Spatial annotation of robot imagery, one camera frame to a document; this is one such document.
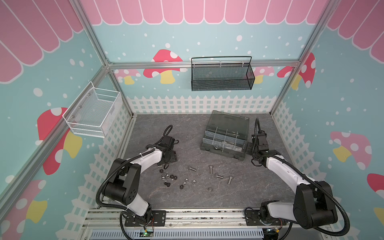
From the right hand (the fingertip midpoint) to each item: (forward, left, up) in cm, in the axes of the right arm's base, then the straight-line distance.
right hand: (250, 146), depth 90 cm
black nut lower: (-21, +42, -10) cm, 48 cm away
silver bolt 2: (-11, +24, -9) cm, 28 cm away
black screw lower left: (-20, +49, -9) cm, 54 cm away
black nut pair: (-15, +46, -10) cm, 49 cm away
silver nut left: (-15, +50, -9) cm, 53 cm away
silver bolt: (-16, +13, -9) cm, 22 cm away
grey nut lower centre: (-22, +25, -9) cm, 35 cm away
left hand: (-5, +50, -8) cm, 51 cm away
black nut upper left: (-11, +55, -10) cm, 57 cm away
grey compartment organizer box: (+13, +12, -6) cm, 19 cm away
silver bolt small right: (-15, +19, -9) cm, 26 cm away
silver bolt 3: (-10, +35, -10) cm, 38 cm away
